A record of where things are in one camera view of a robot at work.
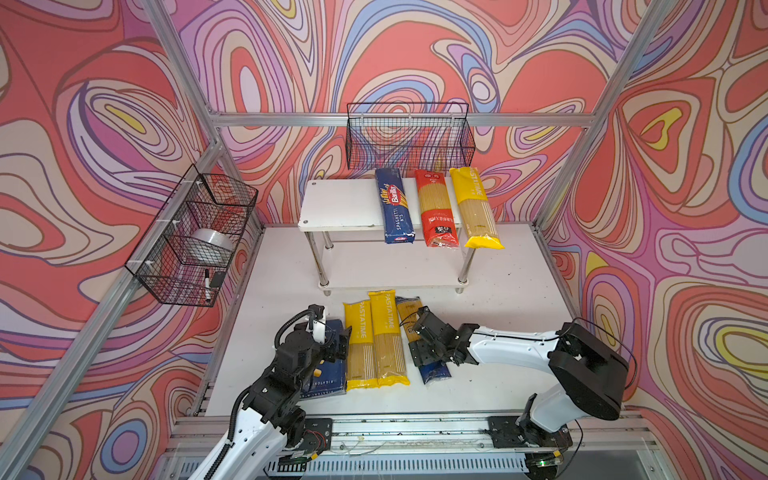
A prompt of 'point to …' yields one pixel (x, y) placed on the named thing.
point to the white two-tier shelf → (344, 225)
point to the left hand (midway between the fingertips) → (338, 323)
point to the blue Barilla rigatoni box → (329, 377)
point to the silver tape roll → (212, 240)
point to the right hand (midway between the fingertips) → (428, 354)
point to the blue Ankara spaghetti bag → (408, 307)
